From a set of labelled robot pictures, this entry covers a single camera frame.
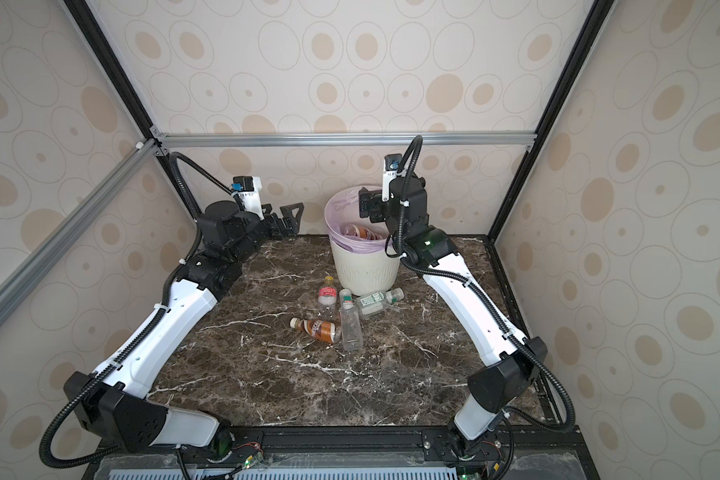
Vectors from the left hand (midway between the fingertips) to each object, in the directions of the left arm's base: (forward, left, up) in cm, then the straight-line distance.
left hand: (293, 200), depth 68 cm
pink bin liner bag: (+21, -8, -21) cm, 31 cm away
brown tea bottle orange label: (-14, -4, -38) cm, 41 cm away
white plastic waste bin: (0, -16, -29) cm, 33 cm away
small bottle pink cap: (-1, -3, -42) cm, 42 cm away
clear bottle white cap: (-9, -12, -42) cm, 45 cm away
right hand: (+4, -21, +1) cm, 21 cm away
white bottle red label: (+11, -15, -21) cm, 28 cm away
